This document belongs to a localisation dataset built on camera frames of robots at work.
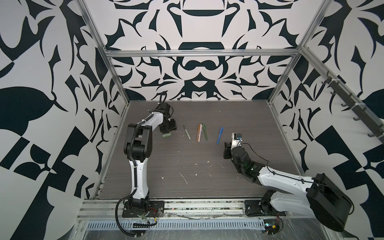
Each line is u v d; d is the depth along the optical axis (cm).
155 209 72
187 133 102
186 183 83
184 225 78
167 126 89
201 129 103
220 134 101
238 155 64
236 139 73
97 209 75
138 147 56
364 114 55
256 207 74
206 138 99
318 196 42
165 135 99
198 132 102
